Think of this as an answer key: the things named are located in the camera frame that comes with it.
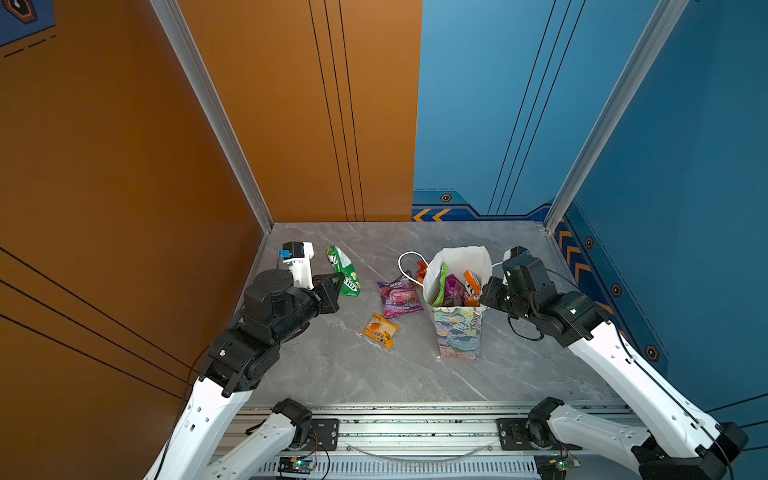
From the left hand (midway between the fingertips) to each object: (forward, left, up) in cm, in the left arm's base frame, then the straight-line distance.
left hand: (346, 273), depth 62 cm
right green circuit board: (-29, -49, -37) cm, 68 cm away
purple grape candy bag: (+10, -28, -24) cm, 38 cm away
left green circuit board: (-30, +13, -37) cm, 49 cm away
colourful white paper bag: (-4, -26, -16) cm, 31 cm away
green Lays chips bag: (+6, -22, -16) cm, 28 cm away
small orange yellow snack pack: (+3, -6, -34) cm, 35 cm away
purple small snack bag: (+14, -12, -31) cm, 36 cm away
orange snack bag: (+10, -32, -21) cm, 40 cm away
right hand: (+4, -30, -11) cm, 32 cm away
